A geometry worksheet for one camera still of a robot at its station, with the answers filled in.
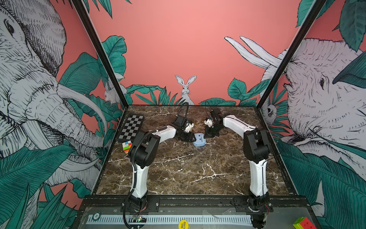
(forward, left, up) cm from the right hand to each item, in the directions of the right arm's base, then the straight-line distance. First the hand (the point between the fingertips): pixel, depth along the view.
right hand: (203, 134), depth 96 cm
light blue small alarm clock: (-4, +2, -2) cm, 5 cm away
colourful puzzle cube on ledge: (-48, -45, -2) cm, 66 cm away
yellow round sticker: (-49, +12, -5) cm, 51 cm away
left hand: (-2, +6, -1) cm, 6 cm away
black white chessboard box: (+8, +53, -2) cm, 54 cm away
